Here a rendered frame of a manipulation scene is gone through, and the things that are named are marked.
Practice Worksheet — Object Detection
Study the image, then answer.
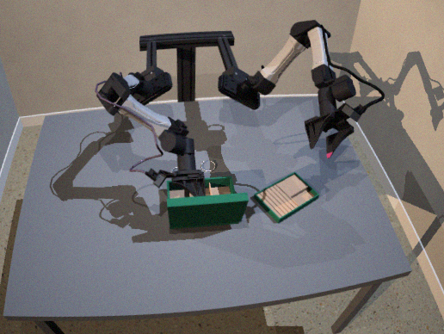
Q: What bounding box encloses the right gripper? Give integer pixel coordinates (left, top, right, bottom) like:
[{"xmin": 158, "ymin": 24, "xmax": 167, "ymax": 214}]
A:
[{"xmin": 171, "ymin": 154, "xmax": 206, "ymax": 196}]

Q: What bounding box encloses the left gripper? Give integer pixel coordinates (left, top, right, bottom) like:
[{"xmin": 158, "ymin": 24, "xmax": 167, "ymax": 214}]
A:
[{"xmin": 305, "ymin": 100, "xmax": 354, "ymax": 158}]

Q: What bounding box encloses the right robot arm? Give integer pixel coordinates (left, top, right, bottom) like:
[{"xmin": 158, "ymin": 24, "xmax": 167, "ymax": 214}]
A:
[{"xmin": 96, "ymin": 72, "xmax": 194, "ymax": 188}]

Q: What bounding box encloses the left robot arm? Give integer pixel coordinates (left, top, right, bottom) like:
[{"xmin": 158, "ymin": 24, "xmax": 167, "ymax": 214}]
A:
[{"xmin": 222, "ymin": 20, "xmax": 366, "ymax": 122}]

